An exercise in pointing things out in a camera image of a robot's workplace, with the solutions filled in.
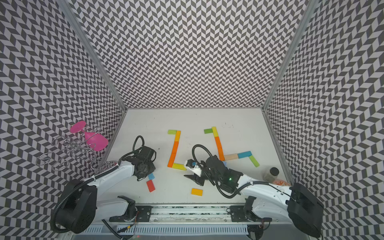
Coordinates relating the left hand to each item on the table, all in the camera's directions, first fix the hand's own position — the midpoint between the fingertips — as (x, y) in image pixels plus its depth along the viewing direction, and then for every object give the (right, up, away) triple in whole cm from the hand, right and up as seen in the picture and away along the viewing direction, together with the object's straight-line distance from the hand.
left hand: (150, 171), depth 88 cm
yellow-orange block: (+14, +18, +15) cm, 27 cm away
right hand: (+23, +4, -13) cm, 27 cm away
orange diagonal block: (+11, +5, +4) cm, 13 cm away
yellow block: (+40, +22, +17) cm, 49 cm away
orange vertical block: (+13, +10, +7) cm, 18 cm away
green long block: (+63, +5, +4) cm, 63 cm away
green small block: (+35, +23, +17) cm, 45 cm away
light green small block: (+10, +22, +15) cm, 28 cm away
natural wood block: (+49, +8, +3) cm, 49 cm away
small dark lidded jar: (+68, +1, -10) cm, 68 cm away
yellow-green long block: (+17, +2, +2) cm, 17 cm away
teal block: (+56, +10, +1) cm, 57 cm away
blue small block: (+2, -2, -5) cm, 5 cm away
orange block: (+42, +13, +8) cm, 45 cm away
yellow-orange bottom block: (+27, -9, -8) cm, 30 cm away
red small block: (+2, -6, -6) cm, 9 cm away
